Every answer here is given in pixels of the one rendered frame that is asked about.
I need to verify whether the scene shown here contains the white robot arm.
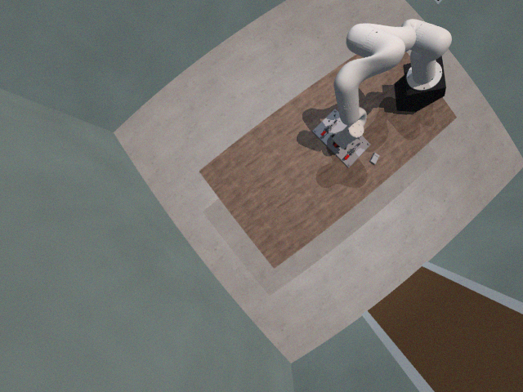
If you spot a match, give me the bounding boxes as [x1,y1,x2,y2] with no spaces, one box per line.
[334,19,452,145]

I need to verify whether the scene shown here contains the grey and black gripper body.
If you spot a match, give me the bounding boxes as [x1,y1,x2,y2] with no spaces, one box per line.
[333,131,349,149]

